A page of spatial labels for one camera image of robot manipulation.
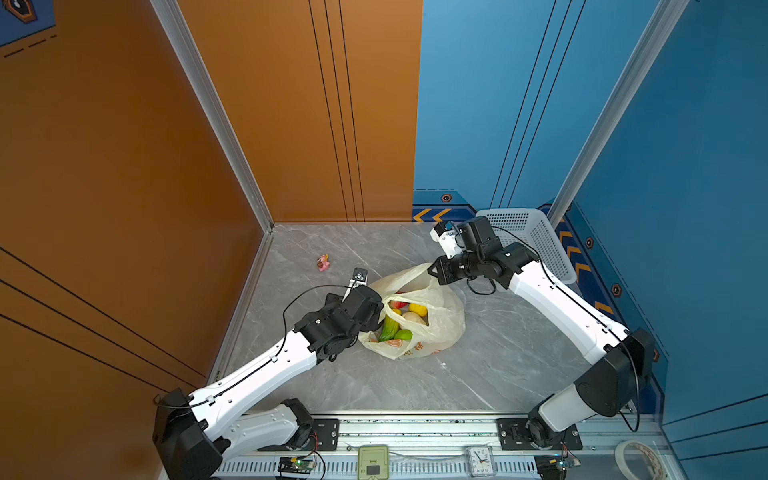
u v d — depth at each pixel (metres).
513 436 0.72
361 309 0.56
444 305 0.75
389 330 0.87
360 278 0.67
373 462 0.68
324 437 0.74
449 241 0.70
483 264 0.57
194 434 0.38
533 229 1.13
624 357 0.41
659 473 0.68
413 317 0.87
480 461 0.68
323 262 1.05
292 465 0.71
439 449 0.73
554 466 0.70
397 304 0.93
